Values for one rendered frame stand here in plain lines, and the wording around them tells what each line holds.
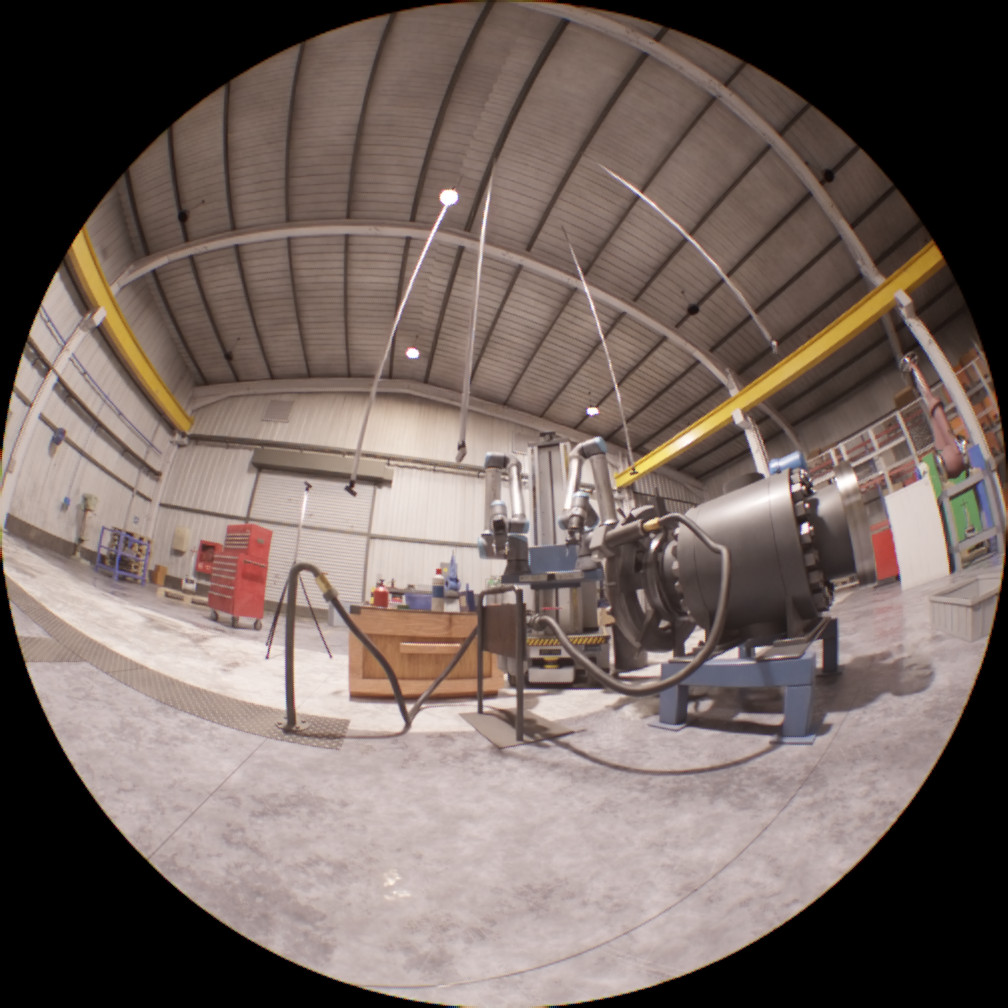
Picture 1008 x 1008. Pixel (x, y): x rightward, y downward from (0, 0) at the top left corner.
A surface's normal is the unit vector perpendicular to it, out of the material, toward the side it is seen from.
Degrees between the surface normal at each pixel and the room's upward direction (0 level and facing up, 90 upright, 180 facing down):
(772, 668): 90
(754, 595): 123
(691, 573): 97
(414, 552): 90
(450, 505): 90
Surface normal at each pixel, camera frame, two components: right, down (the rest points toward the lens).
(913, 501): -0.94, -0.11
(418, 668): 0.43, -0.31
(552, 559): -0.29, -0.33
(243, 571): 0.98, -0.07
